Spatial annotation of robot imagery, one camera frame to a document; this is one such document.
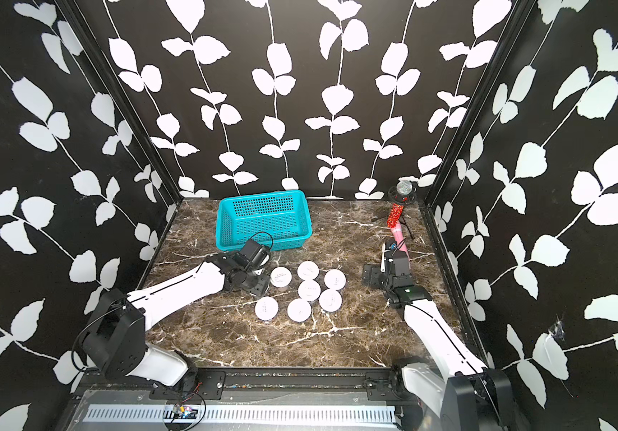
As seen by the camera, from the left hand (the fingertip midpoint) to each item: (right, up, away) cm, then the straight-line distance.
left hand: (261, 278), depth 87 cm
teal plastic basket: (+2, +20, +27) cm, 34 cm away
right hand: (+38, +5, -1) cm, 39 cm away
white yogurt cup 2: (+16, +2, +4) cm, 16 cm away
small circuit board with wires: (-17, -32, -17) cm, 40 cm away
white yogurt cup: (+6, 0, +3) cm, 7 cm away
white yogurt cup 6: (+3, -8, -5) cm, 10 cm away
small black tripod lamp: (+48, +29, +1) cm, 56 cm away
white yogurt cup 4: (+16, -4, -1) cm, 17 cm away
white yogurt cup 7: (+13, -9, -5) cm, 17 cm away
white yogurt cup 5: (+23, -6, -3) cm, 24 cm away
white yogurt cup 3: (+25, -1, +2) cm, 25 cm away
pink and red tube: (+48, +19, +14) cm, 54 cm away
